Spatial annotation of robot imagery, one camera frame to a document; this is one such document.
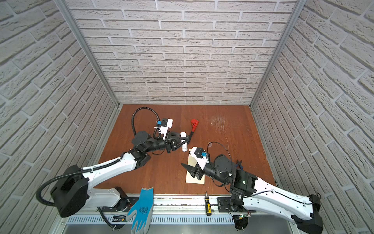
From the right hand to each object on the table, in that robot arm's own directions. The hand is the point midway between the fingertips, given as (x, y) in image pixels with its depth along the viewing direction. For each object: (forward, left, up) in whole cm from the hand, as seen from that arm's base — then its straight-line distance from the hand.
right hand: (187, 157), depth 63 cm
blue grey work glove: (-15, +24, -25) cm, 38 cm away
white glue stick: (+4, +1, +2) cm, 5 cm away
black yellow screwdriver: (-16, -9, -24) cm, 30 cm away
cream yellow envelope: (-8, 0, -3) cm, 9 cm away
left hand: (+7, -1, +5) cm, 9 cm away
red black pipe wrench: (+38, -7, -25) cm, 46 cm away
